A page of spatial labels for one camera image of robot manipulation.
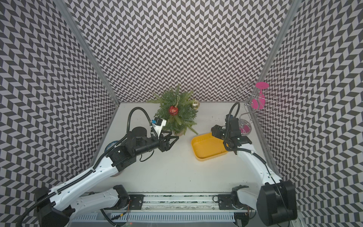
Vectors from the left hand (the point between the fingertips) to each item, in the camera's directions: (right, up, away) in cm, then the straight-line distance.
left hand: (174, 137), depth 68 cm
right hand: (+23, 0, +16) cm, 28 cm away
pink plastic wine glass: (+45, +17, +6) cm, 49 cm away
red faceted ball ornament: (-1, +13, +2) cm, 13 cm away
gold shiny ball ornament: (+11, +17, +9) cm, 22 cm away
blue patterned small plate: (-42, -8, +19) cm, 47 cm away
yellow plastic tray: (+19, -10, +23) cm, 31 cm away
